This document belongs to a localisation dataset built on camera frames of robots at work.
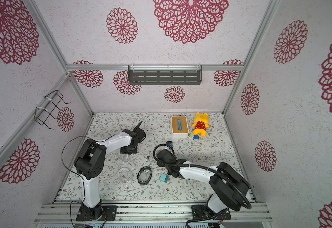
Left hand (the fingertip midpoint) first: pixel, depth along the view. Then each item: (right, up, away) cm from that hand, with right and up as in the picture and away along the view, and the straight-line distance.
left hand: (127, 151), depth 95 cm
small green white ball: (+44, +10, +11) cm, 47 cm away
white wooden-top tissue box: (+36, +17, +13) cm, 42 cm away
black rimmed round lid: (+12, -13, -7) cm, 19 cm away
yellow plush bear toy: (+52, +22, +11) cm, 58 cm away
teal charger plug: (+25, -14, -11) cm, 30 cm away
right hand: (+22, -1, -7) cm, 23 cm away
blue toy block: (+49, +9, +11) cm, 51 cm away
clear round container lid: (+1, -14, -8) cm, 16 cm away
